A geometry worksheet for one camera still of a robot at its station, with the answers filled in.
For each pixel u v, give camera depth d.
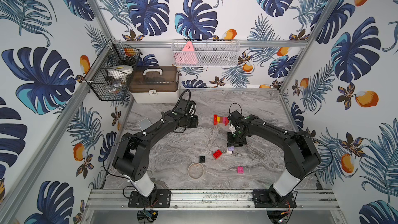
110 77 0.92
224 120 1.00
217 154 0.88
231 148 0.86
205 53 0.93
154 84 1.03
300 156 0.46
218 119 1.01
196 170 0.83
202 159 0.86
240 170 0.82
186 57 0.89
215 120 1.01
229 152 0.88
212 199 0.75
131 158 0.45
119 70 0.80
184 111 0.70
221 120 1.00
